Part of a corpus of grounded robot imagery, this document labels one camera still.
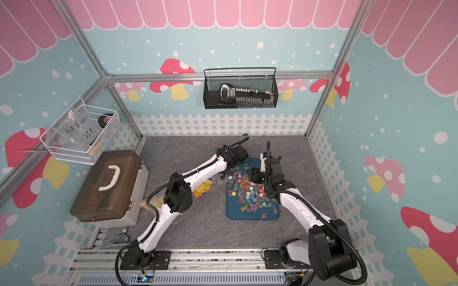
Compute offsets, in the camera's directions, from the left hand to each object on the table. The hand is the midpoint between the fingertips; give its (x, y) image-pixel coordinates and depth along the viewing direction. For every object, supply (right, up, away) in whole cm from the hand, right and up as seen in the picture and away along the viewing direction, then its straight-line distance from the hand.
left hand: (222, 170), depth 97 cm
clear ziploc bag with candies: (-32, -15, -9) cm, 36 cm away
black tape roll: (-53, +25, -15) cm, 61 cm away
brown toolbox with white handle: (-53, -11, -9) cm, 55 cm away
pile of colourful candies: (+16, -13, -5) cm, 21 cm away
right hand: (+15, +1, -10) cm, 18 cm away
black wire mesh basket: (-5, +37, -6) cm, 38 cm away
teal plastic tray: (+6, -19, -8) cm, 22 cm away
